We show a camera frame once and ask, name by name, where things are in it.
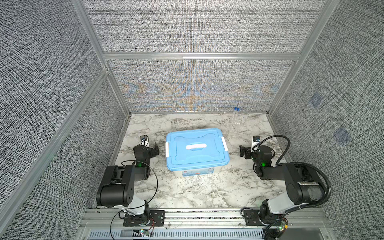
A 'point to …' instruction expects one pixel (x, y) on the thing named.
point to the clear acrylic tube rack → (242, 120)
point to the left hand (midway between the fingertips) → (147, 144)
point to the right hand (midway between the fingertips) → (248, 144)
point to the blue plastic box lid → (197, 148)
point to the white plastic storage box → (196, 171)
